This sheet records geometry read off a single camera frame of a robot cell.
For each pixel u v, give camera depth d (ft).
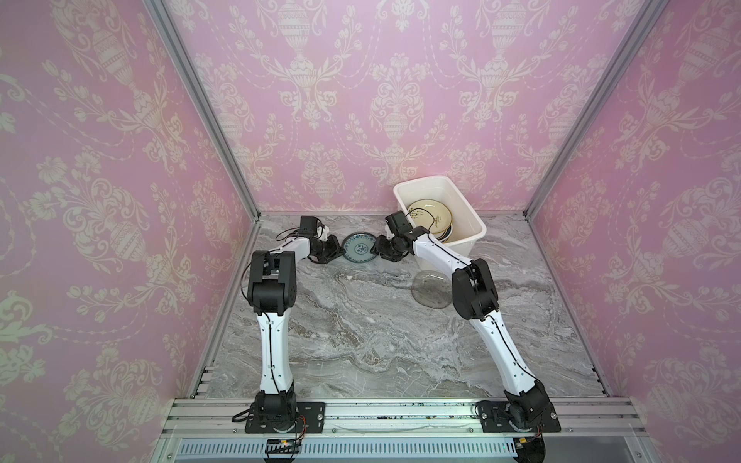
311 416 2.44
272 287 2.01
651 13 2.25
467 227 3.31
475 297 2.21
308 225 3.01
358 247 3.60
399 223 2.88
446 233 3.53
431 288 3.26
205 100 2.82
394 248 3.02
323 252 3.12
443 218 3.68
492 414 2.43
